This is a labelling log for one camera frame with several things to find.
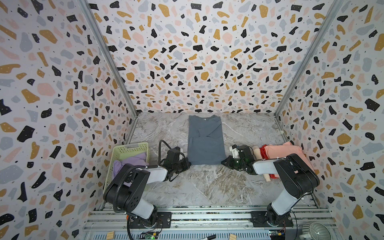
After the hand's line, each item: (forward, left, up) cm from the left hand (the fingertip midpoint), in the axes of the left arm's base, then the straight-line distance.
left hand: (192, 161), depth 91 cm
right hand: (+1, -17, -1) cm, 17 cm away
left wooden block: (-36, +37, -2) cm, 51 cm away
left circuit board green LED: (-36, +20, -4) cm, 41 cm away
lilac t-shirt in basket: (+2, +35, -2) cm, 35 cm away
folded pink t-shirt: (+7, -59, -1) cm, 60 cm away
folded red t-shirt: (+3, -46, -2) cm, 46 cm away
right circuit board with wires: (-37, -40, -4) cm, 55 cm away
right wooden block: (-38, -19, -2) cm, 42 cm away
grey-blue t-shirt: (+16, -8, -3) cm, 18 cm away
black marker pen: (-37, -9, -3) cm, 39 cm away
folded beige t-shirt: (+3, -42, -1) cm, 42 cm away
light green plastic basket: (+8, +44, -1) cm, 45 cm away
